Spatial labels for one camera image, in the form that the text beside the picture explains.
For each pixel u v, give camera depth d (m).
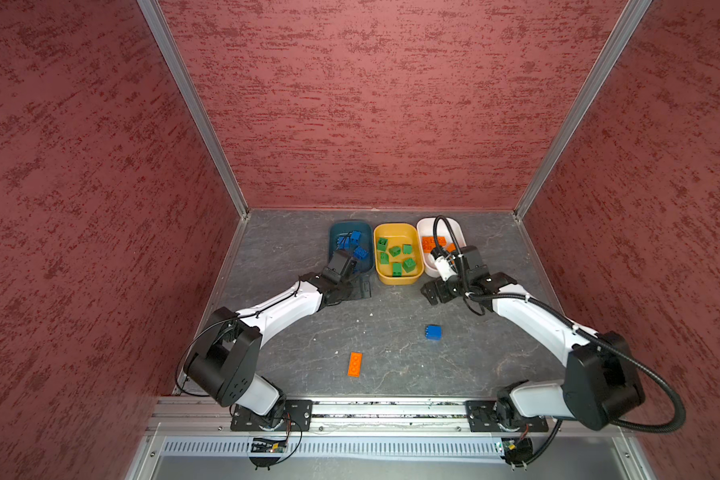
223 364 0.44
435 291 0.77
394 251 1.06
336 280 0.68
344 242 1.07
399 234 1.12
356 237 1.10
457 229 1.08
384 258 1.04
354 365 0.81
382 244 1.07
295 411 0.75
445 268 0.78
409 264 1.01
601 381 0.42
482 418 0.74
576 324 0.48
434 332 0.89
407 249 1.07
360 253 1.06
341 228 1.16
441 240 1.07
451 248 0.67
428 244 1.07
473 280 0.65
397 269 1.02
